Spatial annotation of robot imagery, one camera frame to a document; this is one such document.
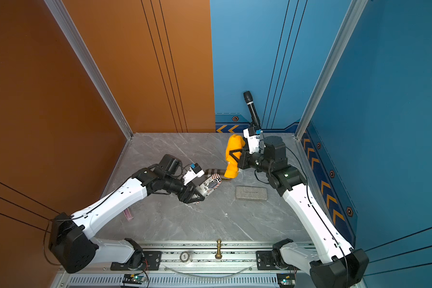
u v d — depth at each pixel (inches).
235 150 25.8
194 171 26.5
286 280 28.0
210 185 28.1
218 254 29.1
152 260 29.1
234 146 25.6
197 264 28.7
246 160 23.6
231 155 26.4
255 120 39.3
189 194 25.8
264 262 28.5
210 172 29.9
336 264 14.3
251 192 35.3
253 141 23.9
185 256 27.4
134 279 27.6
